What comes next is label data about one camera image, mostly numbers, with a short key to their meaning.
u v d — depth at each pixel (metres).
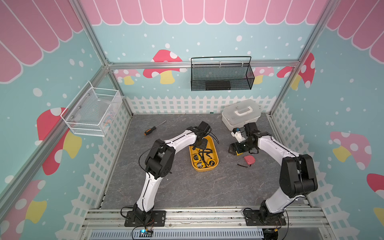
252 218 0.74
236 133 0.85
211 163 0.90
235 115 1.04
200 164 0.89
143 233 0.73
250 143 0.69
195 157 0.94
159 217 0.75
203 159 0.94
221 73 0.94
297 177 0.47
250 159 0.94
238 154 0.97
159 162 0.56
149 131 1.08
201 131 0.74
